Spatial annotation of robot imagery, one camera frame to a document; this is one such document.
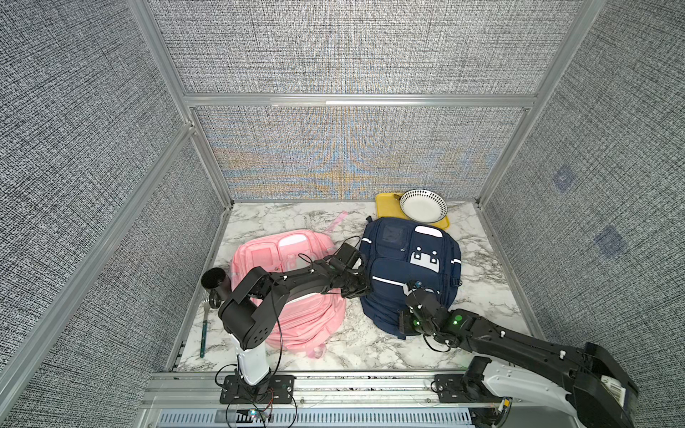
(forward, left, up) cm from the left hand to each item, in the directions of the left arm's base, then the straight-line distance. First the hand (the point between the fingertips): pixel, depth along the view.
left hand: (379, 289), depth 86 cm
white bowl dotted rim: (+43, -26, -7) cm, 51 cm away
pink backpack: (-9, +22, 0) cm, 24 cm away
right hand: (-7, -4, -1) cm, 8 cm away
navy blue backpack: (+15, -11, -2) cm, 18 cm away
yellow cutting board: (+43, -10, -7) cm, 45 cm away
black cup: (+2, +51, +5) cm, 51 cm away
